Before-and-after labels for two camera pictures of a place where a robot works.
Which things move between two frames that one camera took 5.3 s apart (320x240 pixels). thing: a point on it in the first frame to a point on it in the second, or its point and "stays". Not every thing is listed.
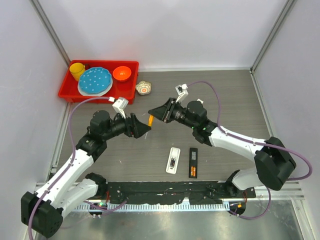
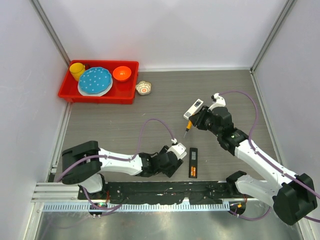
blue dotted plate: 95,80 stays
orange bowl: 121,73 stays
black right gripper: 164,112 to 197,119
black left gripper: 134,127 to 169,171
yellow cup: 76,69 stays
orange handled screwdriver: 150,120 to 189,126
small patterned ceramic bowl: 143,88 stays
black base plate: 216,191 stays
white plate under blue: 96,94 stays
